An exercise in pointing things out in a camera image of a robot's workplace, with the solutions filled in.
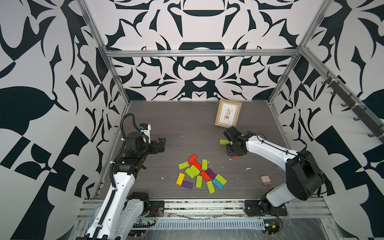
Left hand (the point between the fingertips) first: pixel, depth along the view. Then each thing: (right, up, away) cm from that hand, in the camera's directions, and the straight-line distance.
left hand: (154, 137), depth 79 cm
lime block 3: (+23, -25, +4) cm, 34 cm away
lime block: (+15, -17, +9) cm, 24 cm away
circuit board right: (+57, -41, -7) cm, 70 cm away
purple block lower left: (+17, -27, +4) cm, 32 cm away
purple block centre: (+30, -21, +7) cm, 37 cm away
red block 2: (+19, -15, +13) cm, 27 cm away
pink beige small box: (+59, -23, +3) cm, 64 cm away
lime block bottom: (+29, -27, +2) cm, 40 cm away
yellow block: (+13, -23, +4) cm, 27 cm away
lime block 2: (+27, -17, +9) cm, 33 cm away
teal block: (+33, -25, +3) cm, 42 cm away
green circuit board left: (-3, -38, -10) cm, 39 cm away
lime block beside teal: (+35, -23, +4) cm, 42 cm away
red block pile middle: (+22, -17, +9) cm, 29 cm away
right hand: (+42, -9, +11) cm, 45 cm away
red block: (+44, -12, +8) cm, 46 cm away
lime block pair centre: (+20, -20, +6) cm, 29 cm away
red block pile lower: (+27, -22, +6) cm, 35 cm away
